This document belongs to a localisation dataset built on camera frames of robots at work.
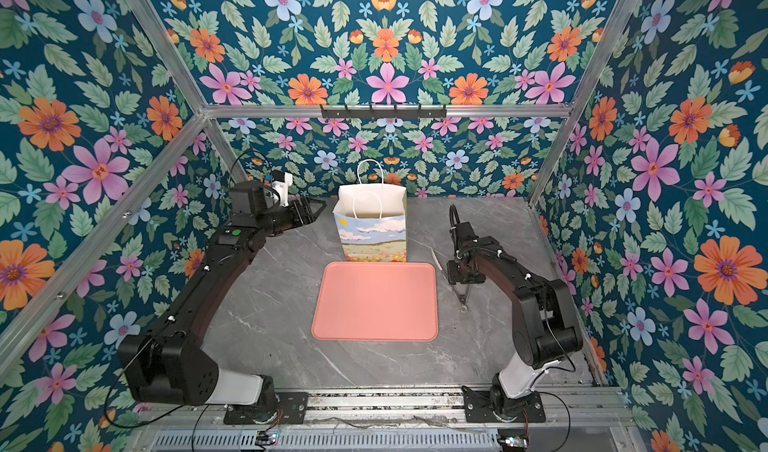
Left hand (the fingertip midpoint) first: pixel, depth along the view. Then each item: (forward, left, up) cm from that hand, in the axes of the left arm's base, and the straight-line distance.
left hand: (320, 196), depth 75 cm
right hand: (-10, -39, -27) cm, 49 cm away
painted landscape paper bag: (-2, -13, -8) cm, 15 cm away
